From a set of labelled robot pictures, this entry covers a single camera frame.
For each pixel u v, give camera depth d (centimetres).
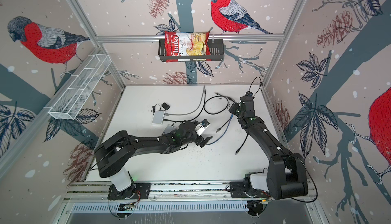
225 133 90
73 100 73
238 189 73
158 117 101
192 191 75
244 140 91
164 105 107
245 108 64
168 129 96
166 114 101
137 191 73
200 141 75
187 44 88
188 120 101
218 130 89
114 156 45
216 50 95
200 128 73
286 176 41
